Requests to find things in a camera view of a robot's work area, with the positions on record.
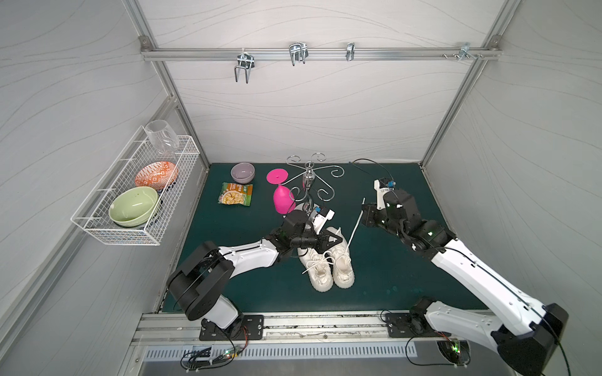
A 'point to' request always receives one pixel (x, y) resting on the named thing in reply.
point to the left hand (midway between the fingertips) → (342, 242)
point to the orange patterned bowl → (161, 175)
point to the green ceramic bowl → (133, 206)
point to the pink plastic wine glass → (284, 199)
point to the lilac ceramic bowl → (243, 172)
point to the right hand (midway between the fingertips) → (363, 204)
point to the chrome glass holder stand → (309, 175)
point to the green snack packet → (236, 193)
